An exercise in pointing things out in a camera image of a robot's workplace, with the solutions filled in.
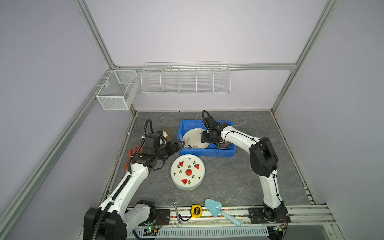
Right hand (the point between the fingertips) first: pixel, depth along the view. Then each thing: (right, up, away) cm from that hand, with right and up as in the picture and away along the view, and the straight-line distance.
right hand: (205, 140), depth 97 cm
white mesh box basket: (-59, +33, +6) cm, 68 cm away
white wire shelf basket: (-13, +41, +2) cm, 43 cm away
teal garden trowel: (+4, -33, -20) cm, 39 cm away
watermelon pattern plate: (-11, -18, -10) cm, 23 cm away
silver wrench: (-14, -39, -24) cm, 48 cm away
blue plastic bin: (+3, -7, 0) cm, 8 cm away
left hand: (-14, -3, -17) cm, 23 cm away
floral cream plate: (-9, 0, +6) cm, 11 cm away
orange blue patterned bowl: (+11, -3, -5) cm, 12 cm away
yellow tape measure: (-6, -33, -23) cm, 41 cm away
